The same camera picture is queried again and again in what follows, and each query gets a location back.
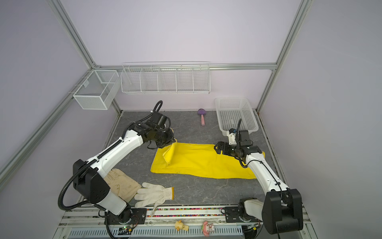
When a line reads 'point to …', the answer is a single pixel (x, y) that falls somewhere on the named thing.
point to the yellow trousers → (199, 160)
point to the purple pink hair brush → (202, 112)
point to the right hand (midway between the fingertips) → (221, 147)
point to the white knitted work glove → (151, 194)
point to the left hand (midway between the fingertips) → (176, 141)
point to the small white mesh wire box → (97, 91)
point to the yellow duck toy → (179, 225)
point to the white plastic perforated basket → (229, 110)
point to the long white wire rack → (165, 77)
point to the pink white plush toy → (207, 228)
